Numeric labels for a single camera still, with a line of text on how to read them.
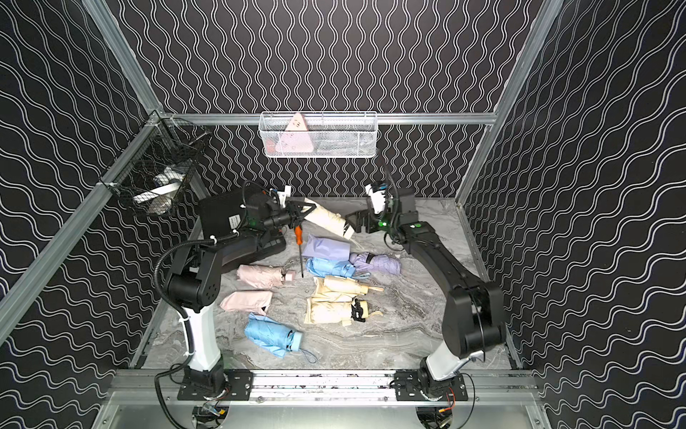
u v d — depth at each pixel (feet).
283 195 2.88
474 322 1.47
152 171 3.01
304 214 2.87
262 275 2.96
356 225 2.48
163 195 2.44
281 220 2.76
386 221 2.38
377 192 2.45
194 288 1.79
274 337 2.58
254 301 2.84
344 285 2.96
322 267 3.11
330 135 4.42
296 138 2.95
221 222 3.42
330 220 2.90
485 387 2.50
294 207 2.83
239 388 2.41
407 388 2.40
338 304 2.81
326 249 3.11
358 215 2.44
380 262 3.11
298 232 3.50
